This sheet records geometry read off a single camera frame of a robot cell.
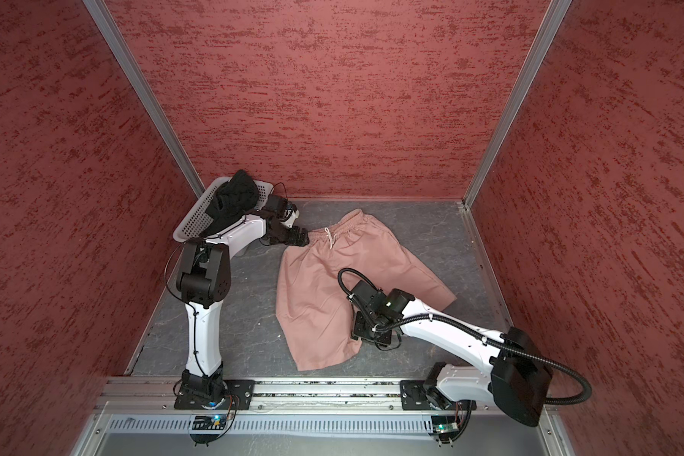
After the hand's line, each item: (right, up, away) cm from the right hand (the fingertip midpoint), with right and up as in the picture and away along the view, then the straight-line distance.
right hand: (359, 345), depth 76 cm
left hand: (-22, +27, +26) cm, 43 cm away
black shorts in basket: (-49, +44, +31) cm, 73 cm away
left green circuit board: (-37, -17, -6) cm, 41 cm away
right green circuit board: (+21, -18, -6) cm, 29 cm away
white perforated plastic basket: (-62, +35, +29) cm, 77 cm away
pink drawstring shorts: (-14, +16, +19) cm, 29 cm away
